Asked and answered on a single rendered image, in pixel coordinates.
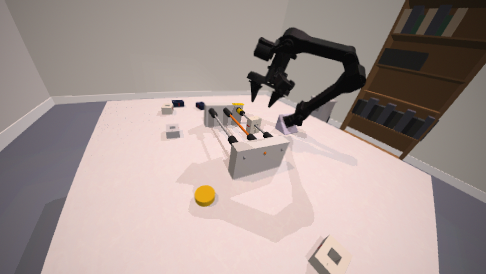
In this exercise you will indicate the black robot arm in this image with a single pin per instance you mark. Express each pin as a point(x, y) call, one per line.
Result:
point(295, 41)

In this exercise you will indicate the yellow flat disc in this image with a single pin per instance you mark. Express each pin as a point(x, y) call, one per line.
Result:
point(204, 196)

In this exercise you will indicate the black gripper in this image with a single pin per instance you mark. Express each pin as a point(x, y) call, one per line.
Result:
point(258, 79)

